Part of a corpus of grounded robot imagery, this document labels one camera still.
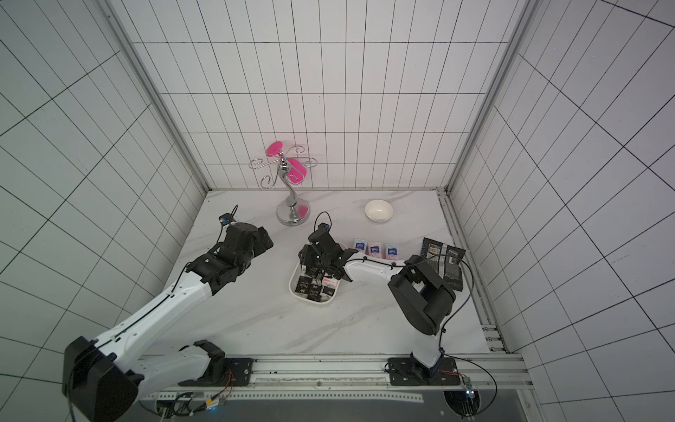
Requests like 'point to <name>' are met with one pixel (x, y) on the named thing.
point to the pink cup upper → (273, 149)
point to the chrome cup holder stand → (292, 211)
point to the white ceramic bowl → (379, 210)
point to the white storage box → (312, 287)
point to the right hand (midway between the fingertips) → (293, 258)
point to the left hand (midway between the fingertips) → (254, 242)
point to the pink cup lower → (296, 172)
